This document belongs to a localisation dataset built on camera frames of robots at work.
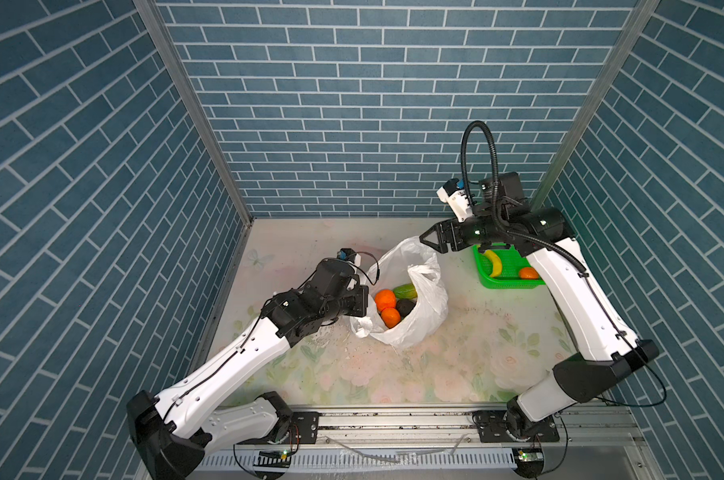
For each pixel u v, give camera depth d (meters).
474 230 0.57
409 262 0.85
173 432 0.38
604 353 0.41
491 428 0.74
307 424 0.74
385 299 0.91
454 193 0.60
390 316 0.89
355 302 0.63
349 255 0.64
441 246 0.60
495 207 0.50
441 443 0.73
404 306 0.91
